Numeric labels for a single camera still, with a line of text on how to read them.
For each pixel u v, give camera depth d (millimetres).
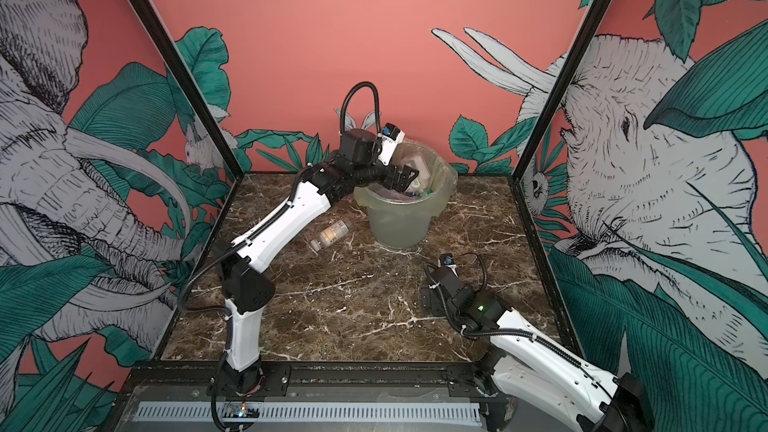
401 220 912
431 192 798
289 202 529
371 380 748
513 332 500
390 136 661
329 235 969
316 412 703
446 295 582
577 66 867
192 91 935
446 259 704
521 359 496
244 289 536
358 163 603
